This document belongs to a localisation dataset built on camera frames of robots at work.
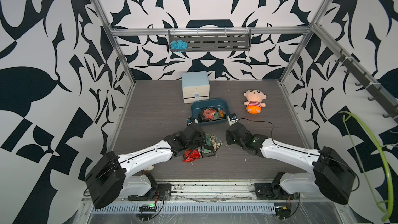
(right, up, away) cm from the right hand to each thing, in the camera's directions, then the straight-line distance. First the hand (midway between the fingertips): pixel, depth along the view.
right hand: (225, 129), depth 87 cm
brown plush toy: (-40, -18, -8) cm, 44 cm away
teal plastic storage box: (-5, +14, +17) cm, 22 cm away
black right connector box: (+23, -34, -17) cm, 44 cm away
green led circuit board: (-36, -33, -14) cm, 51 cm away
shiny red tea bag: (-19, -13, -3) cm, 24 cm away
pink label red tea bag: (-8, +7, +10) cm, 15 cm away
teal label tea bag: (-7, -8, +1) cm, 11 cm away
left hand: (-11, -2, -5) cm, 12 cm away
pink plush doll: (+21, +17, +15) cm, 31 cm away
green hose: (+47, -19, -34) cm, 61 cm away
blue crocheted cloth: (-26, +48, +5) cm, 55 cm away
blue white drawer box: (-17, +24, +11) cm, 31 cm away
